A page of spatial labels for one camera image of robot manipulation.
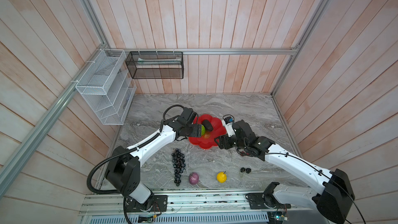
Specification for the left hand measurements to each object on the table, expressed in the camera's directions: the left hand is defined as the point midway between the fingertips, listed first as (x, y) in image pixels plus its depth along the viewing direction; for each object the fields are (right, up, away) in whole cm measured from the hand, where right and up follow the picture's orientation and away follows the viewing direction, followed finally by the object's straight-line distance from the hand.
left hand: (194, 133), depth 85 cm
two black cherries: (+29, -20, -3) cm, 35 cm away
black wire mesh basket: (-23, +40, +5) cm, 46 cm away
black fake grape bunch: (-8, -17, -2) cm, 19 cm away
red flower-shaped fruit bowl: (+9, -7, +11) cm, 15 cm away
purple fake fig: (0, -22, -8) cm, 23 cm away
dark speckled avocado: (+9, +3, +13) cm, 16 cm away
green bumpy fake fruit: (+6, 0, +11) cm, 13 cm away
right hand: (+14, -1, -4) cm, 14 cm away
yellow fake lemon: (+14, -21, -7) cm, 27 cm away
